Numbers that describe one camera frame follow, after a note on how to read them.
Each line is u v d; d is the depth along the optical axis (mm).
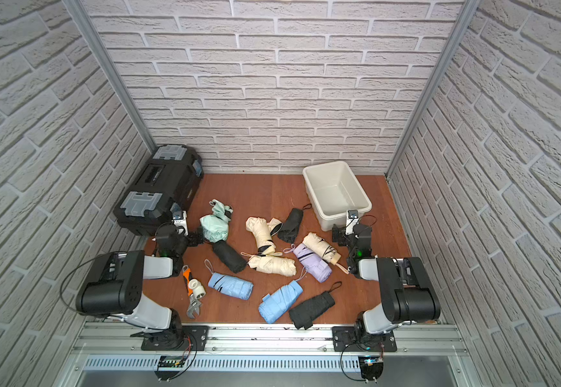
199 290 811
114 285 459
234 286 812
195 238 861
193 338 753
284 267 845
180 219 813
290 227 949
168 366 719
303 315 761
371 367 707
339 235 851
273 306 775
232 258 881
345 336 740
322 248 899
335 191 1111
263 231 944
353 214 812
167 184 933
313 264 869
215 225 911
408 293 443
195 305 795
